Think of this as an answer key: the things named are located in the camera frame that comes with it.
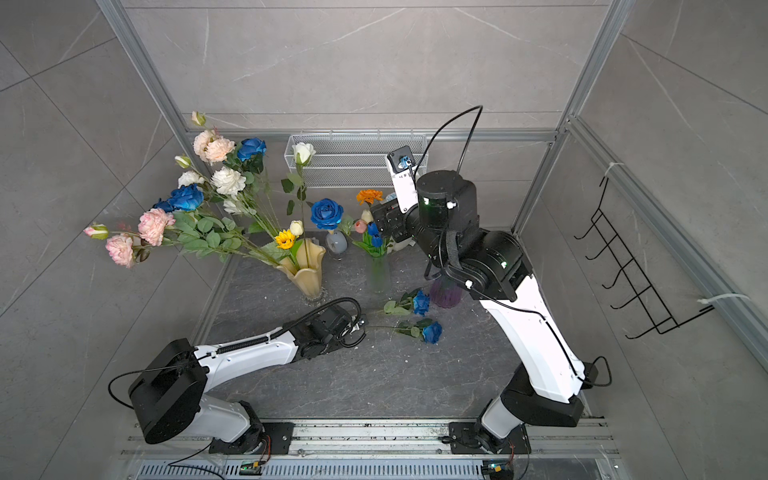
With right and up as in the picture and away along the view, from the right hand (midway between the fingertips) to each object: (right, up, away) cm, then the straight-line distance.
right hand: (402, 191), depth 54 cm
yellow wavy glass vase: (-29, -16, +39) cm, 51 cm away
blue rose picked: (+10, -35, +34) cm, 50 cm away
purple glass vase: (+17, -25, +46) cm, 55 cm away
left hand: (-19, -31, +34) cm, 50 cm away
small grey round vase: (-22, -7, +53) cm, 58 cm away
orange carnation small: (-8, +5, +28) cm, 29 cm away
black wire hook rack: (+52, -20, +9) cm, 57 cm away
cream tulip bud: (-27, -5, +22) cm, 35 cm away
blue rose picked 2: (+4, -25, +27) cm, 37 cm away
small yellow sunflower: (-32, -7, +28) cm, 43 cm away
